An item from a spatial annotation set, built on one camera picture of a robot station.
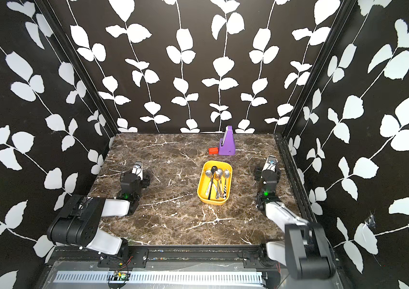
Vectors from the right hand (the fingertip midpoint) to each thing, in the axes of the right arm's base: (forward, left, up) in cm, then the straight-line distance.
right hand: (266, 161), depth 87 cm
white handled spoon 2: (-1, +22, -15) cm, 27 cm away
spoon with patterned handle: (+1, +19, -14) cm, 24 cm away
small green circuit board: (-46, +64, -16) cm, 80 cm away
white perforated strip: (-46, +47, -16) cm, 68 cm away
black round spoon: (+4, +26, -14) cm, 30 cm away
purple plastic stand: (+18, +18, -8) cm, 26 cm away
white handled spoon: (+1, +29, -14) cm, 32 cm away
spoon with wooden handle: (0, +24, -14) cm, 28 cm away
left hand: (0, +65, -6) cm, 66 cm away
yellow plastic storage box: (-3, +25, -16) cm, 30 cm away
